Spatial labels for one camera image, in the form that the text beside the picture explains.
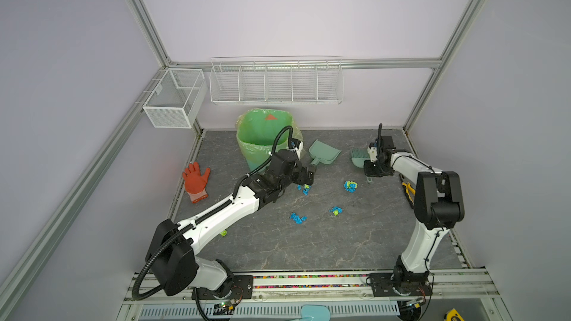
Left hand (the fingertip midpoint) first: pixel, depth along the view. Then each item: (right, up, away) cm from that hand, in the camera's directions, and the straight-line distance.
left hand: (305, 167), depth 78 cm
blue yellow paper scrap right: (+21, -10, +19) cm, 30 cm away
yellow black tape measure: (+45, -45, -10) cm, 64 cm away
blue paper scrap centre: (+1, -11, +18) cm, 21 cm away
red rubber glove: (-50, -9, +23) cm, 56 cm away
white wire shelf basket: (-12, +37, +21) cm, 44 cm away
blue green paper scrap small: (+13, -19, +13) cm, 27 cm away
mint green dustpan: (+10, +5, +31) cm, 33 cm away
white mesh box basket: (-59, +29, +24) cm, 70 cm away
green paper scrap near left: (-31, -26, +7) cm, 41 cm away
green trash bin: (-20, +14, +19) cm, 31 cm away
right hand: (+31, -4, +21) cm, 37 cm away
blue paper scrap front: (-3, -22, +11) cm, 25 cm away
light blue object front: (+3, -45, -9) cm, 46 cm away
